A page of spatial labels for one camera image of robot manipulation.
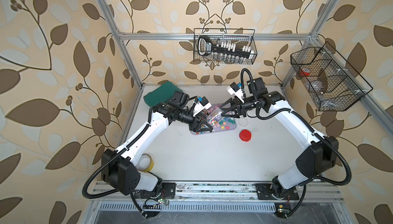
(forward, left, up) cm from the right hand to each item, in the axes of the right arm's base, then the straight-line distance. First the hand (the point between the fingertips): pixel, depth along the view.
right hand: (220, 112), depth 69 cm
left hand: (-3, +6, -3) cm, 7 cm away
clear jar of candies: (-1, +2, -1) cm, 3 cm away
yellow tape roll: (-16, +37, -27) cm, 48 cm away
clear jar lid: (+12, -18, -29) cm, 36 cm away
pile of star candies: (+13, -7, -28) cm, 32 cm away
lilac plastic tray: (+8, -1, -29) cm, 30 cm away
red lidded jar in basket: (+22, -48, +3) cm, 53 cm away
